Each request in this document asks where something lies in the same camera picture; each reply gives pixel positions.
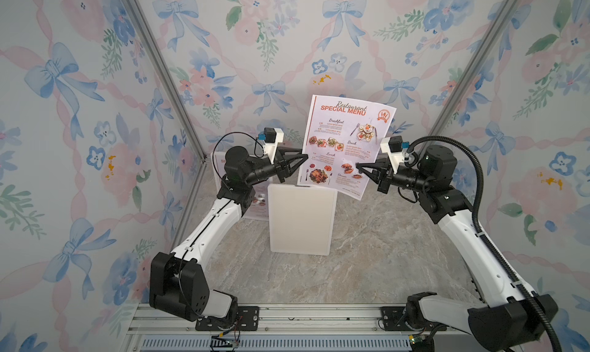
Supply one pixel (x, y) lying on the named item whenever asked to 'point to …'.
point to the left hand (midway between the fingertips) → (306, 155)
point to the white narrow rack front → (256, 186)
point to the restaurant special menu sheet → (259, 207)
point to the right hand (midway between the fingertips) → (360, 164)
